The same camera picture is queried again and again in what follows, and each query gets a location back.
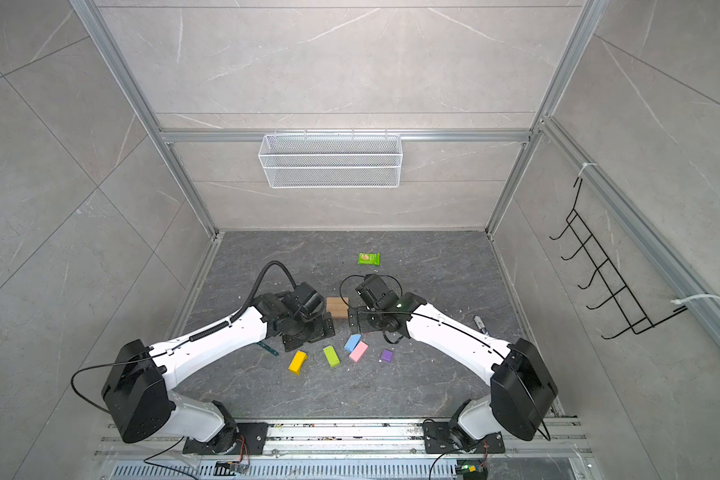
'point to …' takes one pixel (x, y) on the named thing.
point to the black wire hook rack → (622, 300)
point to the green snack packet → (369, 259)
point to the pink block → (359, 351)
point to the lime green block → (331, 356)
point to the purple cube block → (387, 355)
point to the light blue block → (352, 342)
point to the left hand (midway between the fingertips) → (325, 329)
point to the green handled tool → (267, 348)
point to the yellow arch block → (296, 363)
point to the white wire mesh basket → (330, 161)
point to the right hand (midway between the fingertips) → (364, 316)
